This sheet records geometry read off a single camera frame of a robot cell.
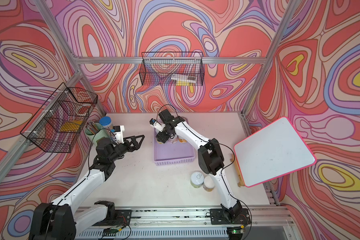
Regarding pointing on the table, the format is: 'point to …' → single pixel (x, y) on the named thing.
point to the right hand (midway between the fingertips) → (164, 136)
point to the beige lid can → (209, 183)
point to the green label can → (197, 179)
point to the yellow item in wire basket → (71, 126)
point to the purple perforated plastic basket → (169, 153)
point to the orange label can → (182, 140)
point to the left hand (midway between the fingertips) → (140, 137)
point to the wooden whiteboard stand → (241, 180)
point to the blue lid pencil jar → (106, 122)
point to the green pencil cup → (92, 138)
